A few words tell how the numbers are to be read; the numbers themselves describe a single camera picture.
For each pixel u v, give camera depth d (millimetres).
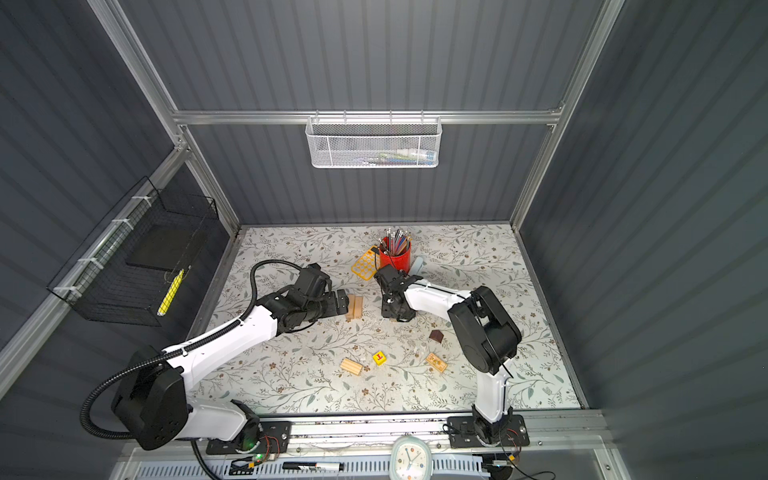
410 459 682
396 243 985
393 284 753
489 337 514
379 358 846
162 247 787
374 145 1119
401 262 982
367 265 1079
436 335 898
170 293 688
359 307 966
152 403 413
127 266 720
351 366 844
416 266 1033
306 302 644
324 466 691
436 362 846
